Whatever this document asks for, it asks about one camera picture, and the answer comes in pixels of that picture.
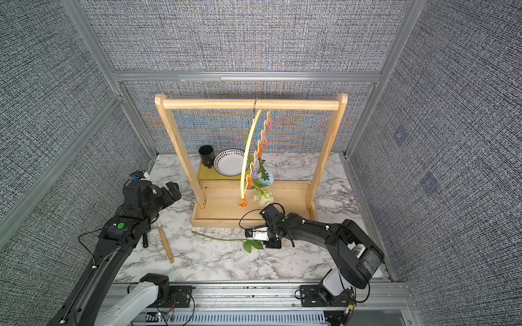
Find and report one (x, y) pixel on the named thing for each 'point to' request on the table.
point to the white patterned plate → (230, 162)
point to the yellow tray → (211, 174)
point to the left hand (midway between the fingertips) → (171, 187)
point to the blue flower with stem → (266, 178)
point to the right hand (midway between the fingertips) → (265, 231)
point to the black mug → (207, 155)
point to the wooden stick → (166, 245)
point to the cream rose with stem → (262, 197)
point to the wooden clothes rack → (215, 204)
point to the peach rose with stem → (247, 245)
